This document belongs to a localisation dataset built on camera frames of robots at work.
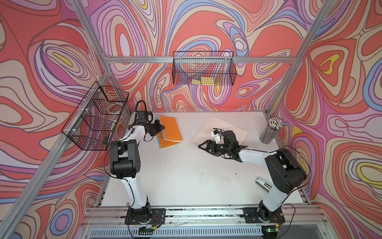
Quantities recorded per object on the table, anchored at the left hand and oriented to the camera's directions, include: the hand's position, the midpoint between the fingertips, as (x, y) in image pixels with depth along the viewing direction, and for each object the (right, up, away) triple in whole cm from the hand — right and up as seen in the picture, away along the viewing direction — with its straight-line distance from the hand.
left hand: (165, 126), depth 97 cm
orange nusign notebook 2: (-1, -12, +1) cm, 12 cm away
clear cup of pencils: (+67, 0, -9) cm, 68 cm away
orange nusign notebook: (+3, -4, +10) cm, 12 cm away
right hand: (+24, -15, -9) cm, 30 cm away
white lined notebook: (+27, -6, +8) cm, 29 cm away
